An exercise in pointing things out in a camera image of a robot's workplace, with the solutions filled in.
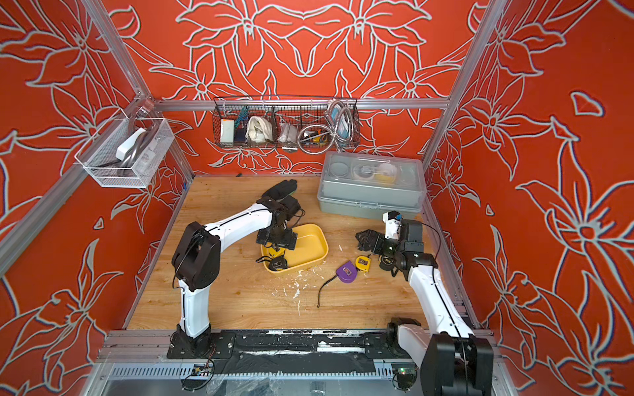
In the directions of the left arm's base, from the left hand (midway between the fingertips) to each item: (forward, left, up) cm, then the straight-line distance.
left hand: (282, 243), depth 91 cm
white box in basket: (+30, +22, +29) cm, 47 cm away
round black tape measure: (-5, -39, -2) cm, 39 cm away
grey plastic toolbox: (+18, -32, +15) cm, 40 cm away
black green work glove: (+30, +5, -4) cm, 31 cm away
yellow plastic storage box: (+1, -11, -3) cm, 12 cm away
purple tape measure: (-9, -25, -2) cm, 26 cm away
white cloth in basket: (+31, +11, +29) cm, 44 cm away
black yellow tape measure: (-8, +1, -2) cm, 8 cm away
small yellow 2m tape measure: (-5, -31, -4) cm, 32 cm away
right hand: (-1, -29, +10) cm, 31 cm away
